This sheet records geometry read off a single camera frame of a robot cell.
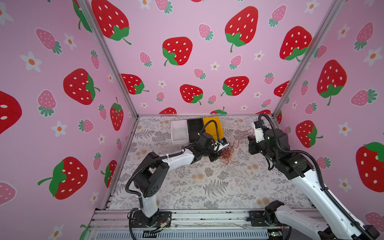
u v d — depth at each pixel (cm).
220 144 75
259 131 60
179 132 108
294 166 46
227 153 88
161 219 74
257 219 73
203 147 70
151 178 48
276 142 48
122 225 73
